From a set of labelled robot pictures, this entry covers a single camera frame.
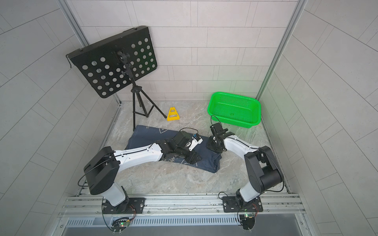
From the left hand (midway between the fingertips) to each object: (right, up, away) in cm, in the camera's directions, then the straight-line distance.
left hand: (201, 156), depth 80 cm
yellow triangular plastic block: (-20, +23, +28) cm, 42 cm away
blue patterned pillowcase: (-40, +9, +17) cm, 45 cm away
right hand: (+4, +3, +11) cm, 12 cm away
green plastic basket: (+26, +27, +31) cm, 49 cm away
